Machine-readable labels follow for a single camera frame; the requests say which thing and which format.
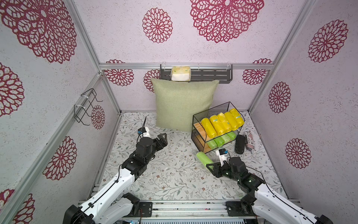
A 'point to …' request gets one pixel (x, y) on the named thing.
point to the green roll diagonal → (219, 141)
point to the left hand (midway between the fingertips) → (161, 137)
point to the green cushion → (178, 103)
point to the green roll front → (226, 138)
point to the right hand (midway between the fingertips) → (207, 164)
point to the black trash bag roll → (239, 144)
